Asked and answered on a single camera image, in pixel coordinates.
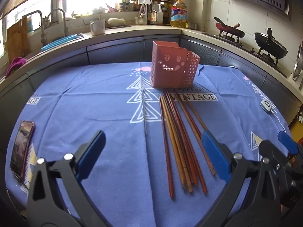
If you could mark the white square device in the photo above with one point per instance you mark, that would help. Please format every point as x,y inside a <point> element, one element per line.
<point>267,105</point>

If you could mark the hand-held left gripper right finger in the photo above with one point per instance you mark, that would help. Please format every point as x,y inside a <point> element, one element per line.
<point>215,156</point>

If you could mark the glass jar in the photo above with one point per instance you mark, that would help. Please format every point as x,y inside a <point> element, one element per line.
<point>140,21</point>

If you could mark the red frying pan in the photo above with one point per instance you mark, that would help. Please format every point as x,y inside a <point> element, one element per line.
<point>230,29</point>

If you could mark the grey kitchen cabinets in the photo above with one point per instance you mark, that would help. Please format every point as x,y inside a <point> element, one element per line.
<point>113,52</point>

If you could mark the white plastic bag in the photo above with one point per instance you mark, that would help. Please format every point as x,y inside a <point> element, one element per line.
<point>99,10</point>

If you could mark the row of seasoning bottles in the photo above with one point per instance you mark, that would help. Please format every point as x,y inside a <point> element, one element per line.
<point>127,6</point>

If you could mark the stainless steel sink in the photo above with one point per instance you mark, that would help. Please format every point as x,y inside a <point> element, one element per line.
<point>78,36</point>

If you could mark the white blue labelled container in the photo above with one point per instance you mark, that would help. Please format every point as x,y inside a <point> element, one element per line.
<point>29,24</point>

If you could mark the smartphone in red case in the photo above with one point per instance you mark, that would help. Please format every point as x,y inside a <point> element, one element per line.
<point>21,146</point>

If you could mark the blue plastic basin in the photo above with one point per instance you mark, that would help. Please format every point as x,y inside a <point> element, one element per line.
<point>59,43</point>

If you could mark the tall steel faucet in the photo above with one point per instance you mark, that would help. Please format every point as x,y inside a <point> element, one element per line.
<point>42,32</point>

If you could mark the wooden cutting board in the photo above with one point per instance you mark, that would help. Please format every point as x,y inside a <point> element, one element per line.
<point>17,40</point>

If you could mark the yellow cooking oil bottle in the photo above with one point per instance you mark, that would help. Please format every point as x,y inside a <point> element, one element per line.
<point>178,14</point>

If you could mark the curved steel faucet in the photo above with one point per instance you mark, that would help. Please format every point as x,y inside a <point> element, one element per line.
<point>65,23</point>

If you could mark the black gas stove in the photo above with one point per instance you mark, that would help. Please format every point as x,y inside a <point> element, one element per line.
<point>246,46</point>

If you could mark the white dough lump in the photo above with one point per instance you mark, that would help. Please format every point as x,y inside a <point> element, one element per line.
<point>116,21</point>

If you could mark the pink plastic chopstick holder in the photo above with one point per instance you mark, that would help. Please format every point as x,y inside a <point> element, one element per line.
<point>165,71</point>

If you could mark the blue printed tablecloth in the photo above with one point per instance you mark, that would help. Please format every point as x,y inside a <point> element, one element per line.
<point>94,104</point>

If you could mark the bundle of wooden chopsticks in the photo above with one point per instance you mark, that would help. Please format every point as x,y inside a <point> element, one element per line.
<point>176,146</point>

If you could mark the steel pot lid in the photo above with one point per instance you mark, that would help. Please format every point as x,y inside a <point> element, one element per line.
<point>298,63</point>

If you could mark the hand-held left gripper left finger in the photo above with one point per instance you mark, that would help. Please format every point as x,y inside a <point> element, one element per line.
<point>91,153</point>

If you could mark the yellow box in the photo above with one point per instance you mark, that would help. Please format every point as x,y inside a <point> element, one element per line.
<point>297,127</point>

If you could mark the magenta cloth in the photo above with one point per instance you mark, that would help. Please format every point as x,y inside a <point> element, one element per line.
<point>14,65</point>

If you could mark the black wok with lid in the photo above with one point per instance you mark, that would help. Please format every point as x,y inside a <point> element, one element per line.
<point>271,43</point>

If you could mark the white plastic jug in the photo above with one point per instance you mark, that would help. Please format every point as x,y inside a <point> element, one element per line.
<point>157,13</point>

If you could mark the white red capped bottle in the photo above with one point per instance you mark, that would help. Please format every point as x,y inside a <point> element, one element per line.
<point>62,7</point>

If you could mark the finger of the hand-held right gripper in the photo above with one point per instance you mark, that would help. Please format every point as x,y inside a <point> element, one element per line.
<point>272,151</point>
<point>288,143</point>

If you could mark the white mug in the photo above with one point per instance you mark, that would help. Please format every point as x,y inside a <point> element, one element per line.
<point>97,27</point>

